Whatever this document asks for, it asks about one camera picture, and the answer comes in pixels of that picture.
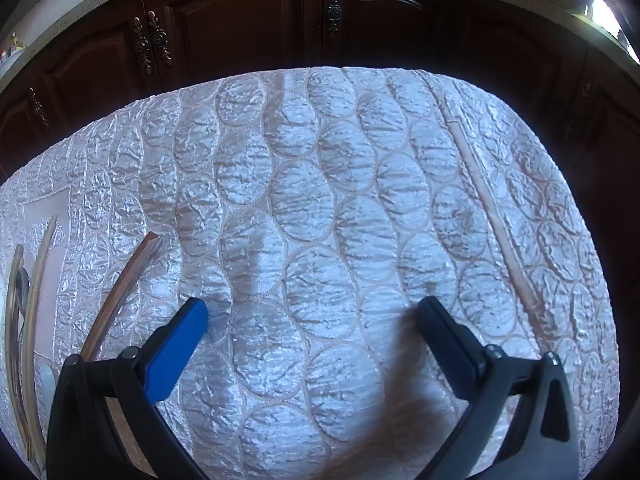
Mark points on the dark wooden cabinet door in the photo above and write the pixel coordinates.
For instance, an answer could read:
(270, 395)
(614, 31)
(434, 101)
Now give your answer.
(235, 20)
(520, 50)
(395, 20)
(17, 125)
(85, 75)

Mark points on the dark brown wooden chopstick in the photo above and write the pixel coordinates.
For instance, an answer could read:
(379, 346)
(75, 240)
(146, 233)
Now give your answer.
(127, 280)

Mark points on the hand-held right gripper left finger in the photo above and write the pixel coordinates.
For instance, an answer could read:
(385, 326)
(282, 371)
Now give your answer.
(180, 345)

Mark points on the metal spoon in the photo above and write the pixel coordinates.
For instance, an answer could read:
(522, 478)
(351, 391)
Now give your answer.
(22, 285)

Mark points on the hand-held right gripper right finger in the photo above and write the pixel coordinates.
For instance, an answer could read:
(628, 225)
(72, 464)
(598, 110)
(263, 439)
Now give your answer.
(450, 342)

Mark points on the light bamboo chopstick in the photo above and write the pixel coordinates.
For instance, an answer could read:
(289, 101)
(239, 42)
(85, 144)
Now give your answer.
(10, 300)
(37, 280)

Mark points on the white quilted tablecloth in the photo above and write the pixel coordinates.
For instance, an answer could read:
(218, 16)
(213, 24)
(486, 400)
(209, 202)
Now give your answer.
(320, 185)

